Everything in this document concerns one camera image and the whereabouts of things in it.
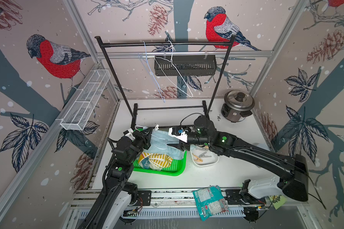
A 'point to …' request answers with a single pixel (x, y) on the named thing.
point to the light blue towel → (160, 140)
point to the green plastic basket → (175, 168)
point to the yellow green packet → (277, 201)
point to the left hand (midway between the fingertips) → (155, 124)
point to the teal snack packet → (210, 202)
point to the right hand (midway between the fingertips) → (171, 133)
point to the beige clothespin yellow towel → (198, 159)
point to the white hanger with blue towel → (151, 134)
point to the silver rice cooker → (238, 105)
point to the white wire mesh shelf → (76, 117)
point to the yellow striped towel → (160, 161)
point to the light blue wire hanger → (147, 70)
